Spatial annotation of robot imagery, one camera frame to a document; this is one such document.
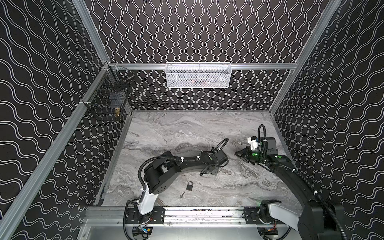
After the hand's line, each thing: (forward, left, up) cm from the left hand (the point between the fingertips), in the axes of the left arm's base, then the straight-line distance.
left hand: (217, 171), depth 87 cm
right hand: (+6, -10, +11) cm, 16 cm away
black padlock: (-9, +16, -1) cm, 18 cm away
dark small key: (-13, +20, -3) cm, 24 cm away
